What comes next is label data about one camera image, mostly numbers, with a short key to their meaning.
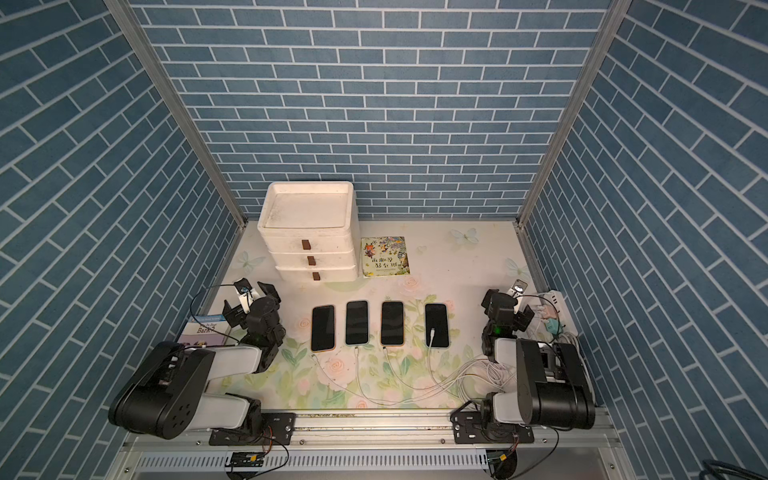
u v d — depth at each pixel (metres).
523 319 0.81
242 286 0.72
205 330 0.89
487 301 0.88
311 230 0.85
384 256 1.09
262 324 0.66
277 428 0.73
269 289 0.83
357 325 0.92
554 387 0.45
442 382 0.81
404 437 0.73
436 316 0.94
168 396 0.42
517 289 0.78
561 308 0.95
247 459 0.72
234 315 0.75
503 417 0.59
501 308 0.71
